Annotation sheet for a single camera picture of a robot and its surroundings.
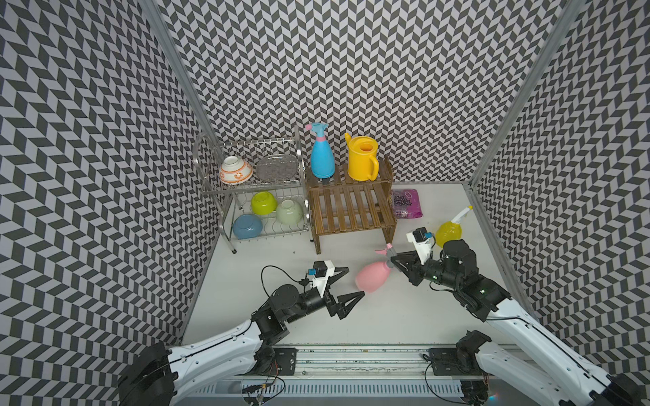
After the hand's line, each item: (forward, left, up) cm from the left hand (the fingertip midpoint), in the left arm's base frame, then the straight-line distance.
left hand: (354, 283), depth 69 cm
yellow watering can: (+33, -4, +15) cm, 36 cm away
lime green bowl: (+36, +34, -9) cm, 50 cm away
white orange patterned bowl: (+32, +37, +13) cm, 50 cm away
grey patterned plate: (+36, +25, +10) cm, 44 cm away
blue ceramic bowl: (+25, +38, -8) cm, 46 cm away
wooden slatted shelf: (+33, +3, -5) cm, 34 cm away
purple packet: (+40, -25, -14) cm, 49 cm away
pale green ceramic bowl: (+32, +23, -9) cm, 41 cm away
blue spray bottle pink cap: (+35, +9, +13) cm, 39 cm away
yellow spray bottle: (+23, -36, -8) cm, 44 cm away
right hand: (+7, -12, -1) cm, 14 cm away
